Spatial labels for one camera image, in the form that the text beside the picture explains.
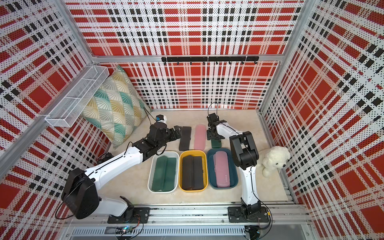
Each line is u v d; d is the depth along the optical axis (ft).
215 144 3.27
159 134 2.06
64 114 2.25
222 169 2.83
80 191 1.34
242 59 2.94
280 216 2.48
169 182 2.70
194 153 2.98
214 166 2.90
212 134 3.05
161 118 2.37
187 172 2.78
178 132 2.42
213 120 2.76
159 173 2.78
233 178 2.78
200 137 3.45
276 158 2.40
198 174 2.81
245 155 1.86
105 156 2.82
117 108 2.91
